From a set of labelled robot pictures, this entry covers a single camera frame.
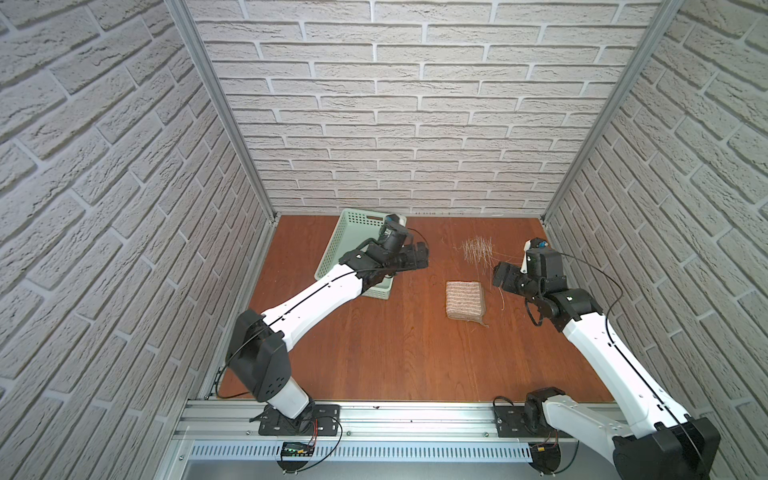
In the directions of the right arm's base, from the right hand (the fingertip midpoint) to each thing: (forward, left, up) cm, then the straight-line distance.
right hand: (503, 270), depth 79 cm
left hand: (+8, +24, +3) cm, 25 cm away
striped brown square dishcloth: (+1, +7, -19) cm, 20 cm away
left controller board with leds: (-35, +56, -21) cm, 69 cm away
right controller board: (-40, -4, -21) cm, 46 cm away
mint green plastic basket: (+34, +45, -17) cm, 59 cm away
